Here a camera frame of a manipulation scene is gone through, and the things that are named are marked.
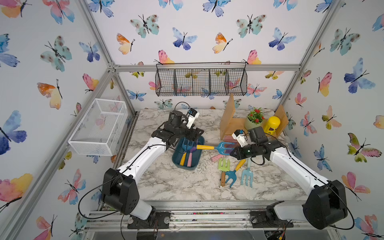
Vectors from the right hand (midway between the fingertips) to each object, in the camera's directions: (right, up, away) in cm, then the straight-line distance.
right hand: (232, 152), depth 81 cm
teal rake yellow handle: (-7, +3, +2) cm, 7 cm away
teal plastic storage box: (-31, -2, +14) cm, 34 cm away
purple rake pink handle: (-7, -5, +13) cm, 16 cm away
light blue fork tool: (+10, -13, +8) cm, 19 cm away
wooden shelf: (0, +16, +10) cm, 19 cm away
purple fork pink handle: (-22, -2, +17) cm, 28 cm away
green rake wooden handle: (-2, -11, +10) cm, 15 cm away
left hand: (-18, +13, -1) cm, 22 cm away
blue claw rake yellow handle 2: (-27, 0, +18) cm, 32 cm away
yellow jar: (+26, +16, +10) cm, 32 cm away
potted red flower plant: (+15, +18, +10) cm, 26 cm away
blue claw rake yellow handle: (+2, -14, +8) cm, 16 cm away
